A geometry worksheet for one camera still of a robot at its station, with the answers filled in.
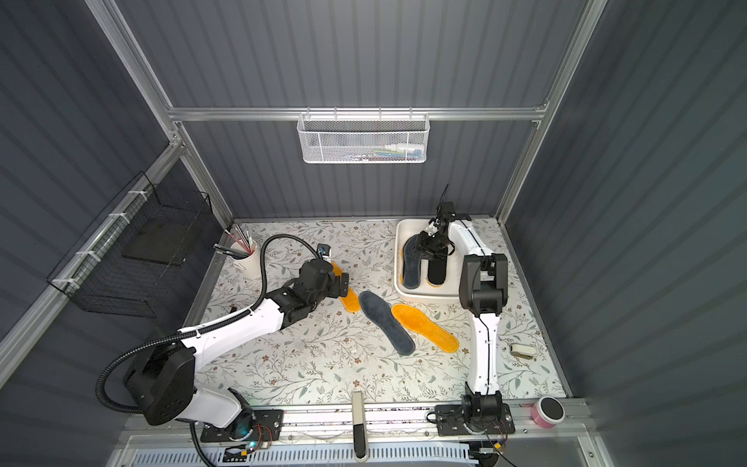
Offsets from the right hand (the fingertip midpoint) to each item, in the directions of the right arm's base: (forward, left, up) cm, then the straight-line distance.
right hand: (420, 252), depth 103 cm
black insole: (-6, -6, -3) cm, 9 cm away
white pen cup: (-8, +58, +2) cm, 59 cm away
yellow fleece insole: (-17, +24, -5) cm, 30 cm away
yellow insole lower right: (-26, 0, -6) cm, 26 cm away
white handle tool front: (-58, +18, -1) cm, 61 cm away
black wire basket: (-22, +76, +24) cm, 83 cm away
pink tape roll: (-50, -27, -1) cm, 57 cm away
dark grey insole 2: (-21, +14, -6) cm, 26 cm away
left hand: (-17, +27, +10) cm, 33 cm away
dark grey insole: (-2, +3, -3) cm, 5 cm away
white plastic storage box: (+13, +5, -2) cm, 14 cm away
